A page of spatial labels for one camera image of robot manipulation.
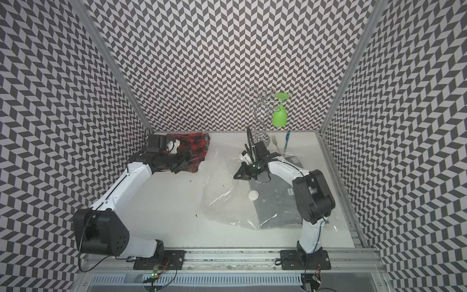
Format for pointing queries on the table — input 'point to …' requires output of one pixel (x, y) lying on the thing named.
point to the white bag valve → (253, 194)
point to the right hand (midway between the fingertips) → (235, 179)
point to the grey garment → (277, 204)
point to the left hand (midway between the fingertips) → (194, 160)
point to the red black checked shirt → (196, 143)
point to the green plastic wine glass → (280, 115)
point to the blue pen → (287, 136)
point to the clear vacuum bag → (254, 205)
